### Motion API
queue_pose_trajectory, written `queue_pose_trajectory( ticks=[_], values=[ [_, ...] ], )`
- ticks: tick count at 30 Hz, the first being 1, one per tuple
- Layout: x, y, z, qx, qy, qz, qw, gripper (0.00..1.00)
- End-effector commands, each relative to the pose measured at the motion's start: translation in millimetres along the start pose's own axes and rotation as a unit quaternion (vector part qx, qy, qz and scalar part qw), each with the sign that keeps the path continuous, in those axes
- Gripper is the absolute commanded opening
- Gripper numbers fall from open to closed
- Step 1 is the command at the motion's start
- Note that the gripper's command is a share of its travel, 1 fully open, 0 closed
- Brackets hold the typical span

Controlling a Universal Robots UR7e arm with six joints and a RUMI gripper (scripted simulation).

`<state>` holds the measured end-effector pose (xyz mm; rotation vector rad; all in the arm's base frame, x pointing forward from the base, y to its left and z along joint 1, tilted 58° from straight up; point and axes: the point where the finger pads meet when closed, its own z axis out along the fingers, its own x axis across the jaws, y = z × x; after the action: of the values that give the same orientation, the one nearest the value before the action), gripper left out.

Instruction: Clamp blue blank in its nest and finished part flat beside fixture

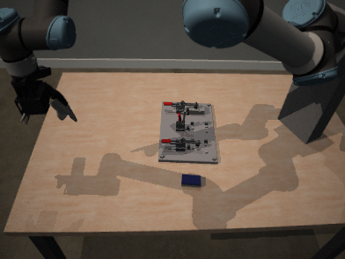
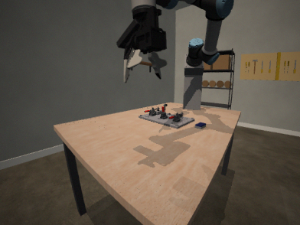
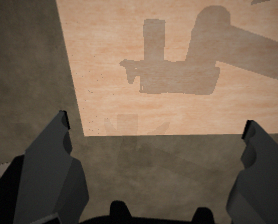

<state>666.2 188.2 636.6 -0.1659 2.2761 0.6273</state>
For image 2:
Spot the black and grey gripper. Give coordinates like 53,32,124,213
124,6,167,83

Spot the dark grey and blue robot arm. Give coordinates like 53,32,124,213
116,0,234,67

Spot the toggle clamp with red handle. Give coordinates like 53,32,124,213
169,112,183,122
160,104,167,119

